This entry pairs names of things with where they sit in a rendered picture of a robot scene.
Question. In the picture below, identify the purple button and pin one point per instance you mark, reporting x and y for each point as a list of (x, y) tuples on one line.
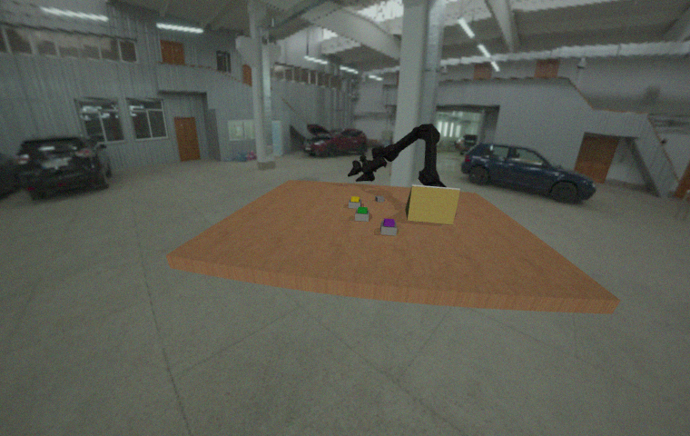
[(388, 227)]

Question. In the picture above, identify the green button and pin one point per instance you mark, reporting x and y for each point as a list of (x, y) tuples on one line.
[(362, 214)]

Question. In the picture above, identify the yellow button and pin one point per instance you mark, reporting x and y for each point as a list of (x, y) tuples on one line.
[(354, 202)]

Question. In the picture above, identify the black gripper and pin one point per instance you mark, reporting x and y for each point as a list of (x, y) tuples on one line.
[(368, 170)]

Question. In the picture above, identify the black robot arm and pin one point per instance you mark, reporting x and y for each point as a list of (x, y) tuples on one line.
[(431, 136)]

